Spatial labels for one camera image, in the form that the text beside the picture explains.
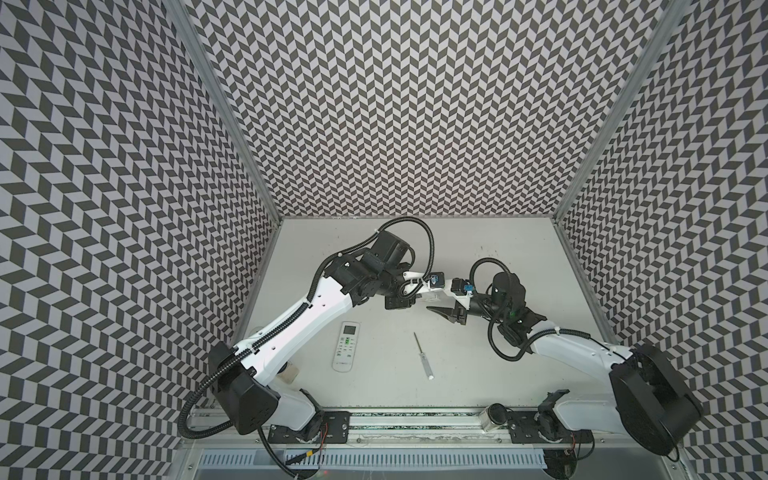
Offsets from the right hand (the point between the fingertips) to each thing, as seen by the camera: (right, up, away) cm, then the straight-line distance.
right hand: (431, 301), depth 77 cm
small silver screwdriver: (-1, -19, +7) cm, 20 cm away
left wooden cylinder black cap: (-37, -16, -3) cm, 41 cm away
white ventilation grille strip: (-14, -36, -8) cm, 39 cm away
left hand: (-5, +4, -4) cm, 7 cm away
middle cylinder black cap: (+15, -26, -6) cm, 31 cm away
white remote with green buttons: (-24, -15, +7) cm, 29 cm away
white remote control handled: (+1, +1, -2) cm, 2 cm away
